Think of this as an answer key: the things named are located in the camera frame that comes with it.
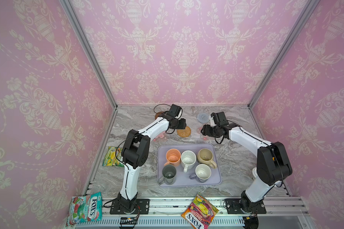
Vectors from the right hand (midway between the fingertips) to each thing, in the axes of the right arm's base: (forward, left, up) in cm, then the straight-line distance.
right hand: (205, 130), depth 93 cm
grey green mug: (-25, +25, -8) cm, 36 cm away
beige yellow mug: (-14, +1, -8) cm, 16 cm away
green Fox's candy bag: (-39, +67, -6) cm, 78 cm away
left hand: (+6, +14, -1) cm, 15 cm away
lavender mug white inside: (-24, +5, -9) cm, 26 cm away
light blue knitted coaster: (+19, -3, -9) cm, 21 cm away
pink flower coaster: (+3, +30, -10) cm, 32 cm away
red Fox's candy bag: (-44, +10, -7) cm, 46 cm away
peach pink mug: (-14, +22, -7) cm, 27 cm away
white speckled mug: (-15, +12, -8) cm, 21 cm away
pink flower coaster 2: (+1, 0, -9) cm, 9 cm away
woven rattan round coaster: (+6, +12, -9) cm, 17 cm away
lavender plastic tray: (-19, +18, -7) cm, 27 cm away
